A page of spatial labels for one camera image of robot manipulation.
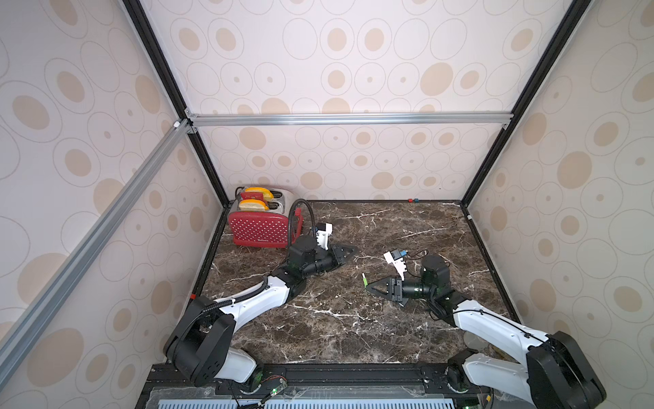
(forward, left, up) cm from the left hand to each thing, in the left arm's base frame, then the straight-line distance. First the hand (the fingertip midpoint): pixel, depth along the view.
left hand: (363, 252), depth 75 cm
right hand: (-11, -2, -7) cm, 13 cm away
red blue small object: (+47, -31, -25) cm, 62 cm away
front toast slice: (+22, +38, -3) cm, 44 cm away
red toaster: (+19, +33, -13) cm, 40 cm away
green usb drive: (-7, 0, -5) cm, 8 cm away
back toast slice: (+27, +34, -3) cm, 44 cm away
